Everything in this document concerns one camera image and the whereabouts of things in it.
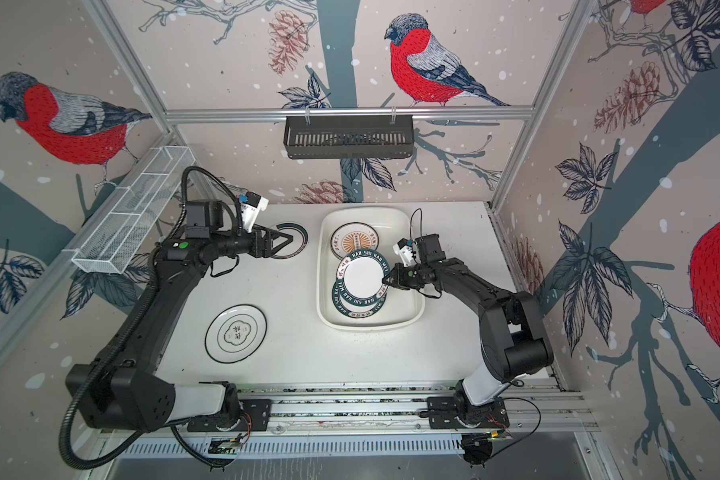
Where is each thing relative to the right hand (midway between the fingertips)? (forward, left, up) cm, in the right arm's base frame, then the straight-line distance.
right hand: (383, 282), depth 88 cm
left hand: (0, +25, +22) cm, 34 cm away
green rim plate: (+2, +8, -1) cm, 8 cm away
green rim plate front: (-6, +8, -7) cm, 12 cm away
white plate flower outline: (-14, +44, -8) cm, 47 cm away
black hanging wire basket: (+49, +26, +20) cm, 59 cm away
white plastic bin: (-5, -6, -7) cm, 11 cm away
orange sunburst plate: (+23, +13, -7) cm, 27 cm away
